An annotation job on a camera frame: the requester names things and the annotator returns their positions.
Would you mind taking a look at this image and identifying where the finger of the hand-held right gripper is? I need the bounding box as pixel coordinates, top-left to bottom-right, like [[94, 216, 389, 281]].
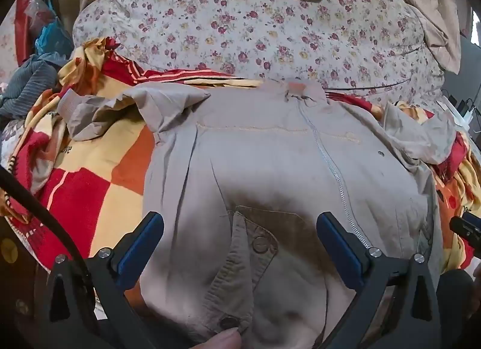
[[449, 212, 481, 260]]

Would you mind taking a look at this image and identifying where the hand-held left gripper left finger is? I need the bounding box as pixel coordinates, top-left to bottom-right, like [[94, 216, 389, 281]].
[[45, 211, 166, 349]]

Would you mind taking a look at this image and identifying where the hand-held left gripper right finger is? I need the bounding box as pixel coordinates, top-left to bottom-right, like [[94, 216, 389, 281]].
[[316, 212, 442, 349]]

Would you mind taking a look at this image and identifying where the beige zip jacket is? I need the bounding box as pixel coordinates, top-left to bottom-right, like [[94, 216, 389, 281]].
[[56, 78, 461, 349]]

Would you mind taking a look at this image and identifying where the person's left hand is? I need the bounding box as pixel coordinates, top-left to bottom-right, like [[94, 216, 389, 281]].
[[193, 327, 242, 349]]

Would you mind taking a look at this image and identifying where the red yellow checkered blanket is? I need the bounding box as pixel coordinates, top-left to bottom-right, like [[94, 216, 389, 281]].
[[0, 35, 481, 275]]

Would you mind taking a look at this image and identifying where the grey striped garment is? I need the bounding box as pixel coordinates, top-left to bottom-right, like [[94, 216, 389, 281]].
[[0, 52, 66, 119]]

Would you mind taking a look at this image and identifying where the blue plastic bag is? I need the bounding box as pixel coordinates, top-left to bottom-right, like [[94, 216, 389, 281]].
[[35, 19, 75, 57]]

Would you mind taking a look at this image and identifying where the beige curtain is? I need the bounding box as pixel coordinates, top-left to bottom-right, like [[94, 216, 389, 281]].
[[357, 0, 462, 74]]

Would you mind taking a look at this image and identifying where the floral quilt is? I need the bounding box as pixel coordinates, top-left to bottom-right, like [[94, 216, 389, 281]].
[[71, 0, 448, 109]]

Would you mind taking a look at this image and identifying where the red cloth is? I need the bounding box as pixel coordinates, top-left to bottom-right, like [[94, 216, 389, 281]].
[[14, 0, 38, 64]]

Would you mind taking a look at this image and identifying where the black cable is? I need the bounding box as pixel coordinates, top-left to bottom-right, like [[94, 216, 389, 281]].
[[0, 164, 94, 297]]

